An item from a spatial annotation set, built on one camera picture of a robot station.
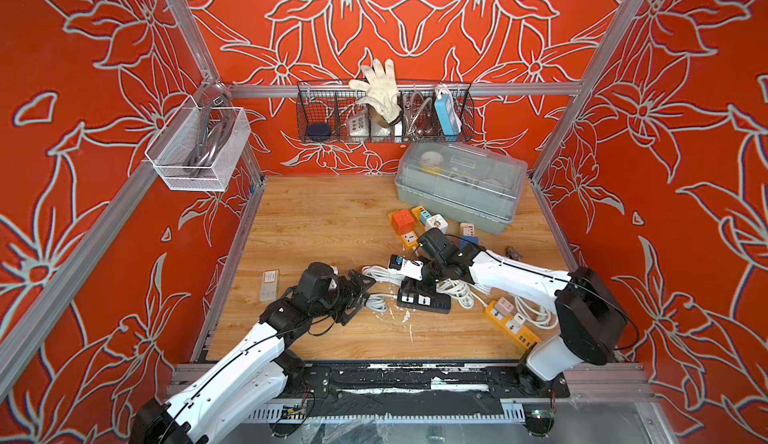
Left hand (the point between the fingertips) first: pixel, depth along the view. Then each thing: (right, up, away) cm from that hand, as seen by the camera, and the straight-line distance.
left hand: (372, 291), depth 75 cm
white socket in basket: (-5, +48, +19) cm, 52 cm away
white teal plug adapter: (+19, +17, +19) cm, 32 cm away
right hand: (+8, 0, +7) cm, 11 cm away
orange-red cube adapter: (+9, +16, +20) cm, 28 cm away
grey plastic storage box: (+28, +29, +18) cm, 44 cm away
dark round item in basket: (-19, +48, +26) cm, 57 cm away
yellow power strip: (+41, -13, +2) cm, 43 cm away
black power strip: (+13, 0, -3) cm, 13 cm away
